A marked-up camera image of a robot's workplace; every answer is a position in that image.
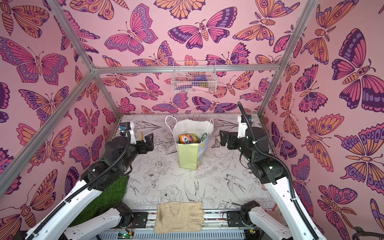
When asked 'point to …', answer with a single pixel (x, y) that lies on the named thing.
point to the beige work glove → (179, 217)
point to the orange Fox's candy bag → (189, 138)
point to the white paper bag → (190, 154)
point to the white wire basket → (194, 77)
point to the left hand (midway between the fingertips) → (145, 133)
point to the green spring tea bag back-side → (204, 136)
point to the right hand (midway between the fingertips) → (230, 128)
